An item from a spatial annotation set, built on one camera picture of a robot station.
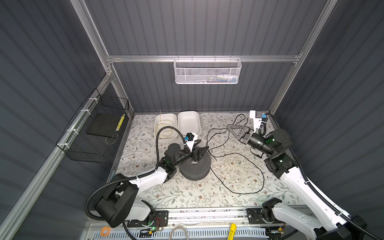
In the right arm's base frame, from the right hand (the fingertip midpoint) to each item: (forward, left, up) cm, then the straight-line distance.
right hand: (229, 129), depth 61 cm
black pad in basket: (+10, +59, -7) cm, 61 cm away
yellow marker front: (-32, -2, -36) cm, 48 cm away
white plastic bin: (+35, +20, -35) cm, 53 cm away
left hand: (+5, +10, -18) cm, 21 cm away
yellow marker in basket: (+14, +54, -10) cm, 57 cm away
